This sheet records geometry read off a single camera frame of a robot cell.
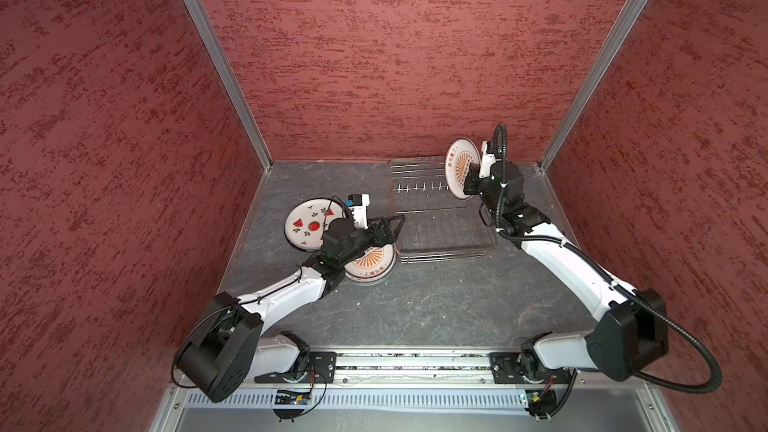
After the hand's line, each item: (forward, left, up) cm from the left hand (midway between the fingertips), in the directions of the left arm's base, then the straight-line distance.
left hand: (397, 223), depth 80 cm
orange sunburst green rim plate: (+18, -18, +10) cm, 27 cm away
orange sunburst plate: (-5, +7, -17) cm, 19 cm away
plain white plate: (+12, +31, -17) cm, 37 cm away
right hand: (+12, -20, +9) cm, 25 cm away
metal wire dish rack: (+11, -15, -18) cm, 26 cm away
